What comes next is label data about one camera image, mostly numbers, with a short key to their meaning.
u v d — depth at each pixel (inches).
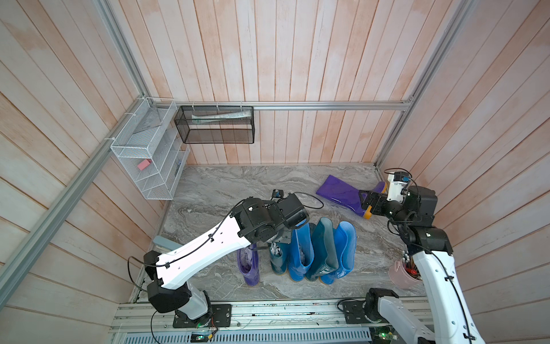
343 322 28.8
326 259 23.7
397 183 24.0
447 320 15.3
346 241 25.1
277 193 22.6
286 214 17.6
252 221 15.7
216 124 42.1
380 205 24.6
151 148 27.5
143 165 32.6
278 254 24.1
